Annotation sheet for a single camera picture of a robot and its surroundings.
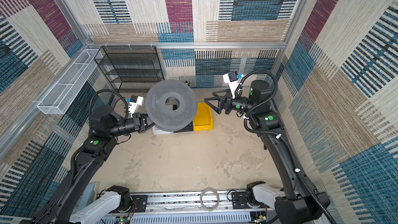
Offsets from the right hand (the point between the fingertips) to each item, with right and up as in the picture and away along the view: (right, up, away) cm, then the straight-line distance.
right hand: (210, 99), depth 62 cm
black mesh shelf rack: (-52, +23, +47) cm, 74 cm away
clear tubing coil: (+4, -44, +13) cm, 46 cm away
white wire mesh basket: (-68, +2, +10) cm, 69 cm away
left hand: (-19, -7, -2) cm, 20 cm away
